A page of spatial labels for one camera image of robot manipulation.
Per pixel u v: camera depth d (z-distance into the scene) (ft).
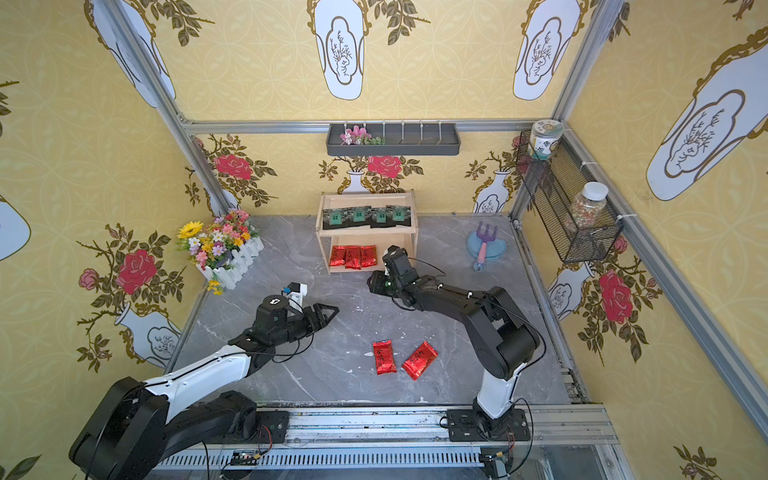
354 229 2.96
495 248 3.68
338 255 3.40
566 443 2.42
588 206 2.14
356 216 3.03
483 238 3.73
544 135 2.79
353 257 3.39
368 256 3.38
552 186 3.21
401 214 3.03
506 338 1.60
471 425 2.13
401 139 3.03
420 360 2.74
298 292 2.62
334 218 3.03
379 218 3.03
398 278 2.36
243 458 2.40
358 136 2.88
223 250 2.98
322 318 2.47
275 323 2.21
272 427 2.41
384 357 2.74
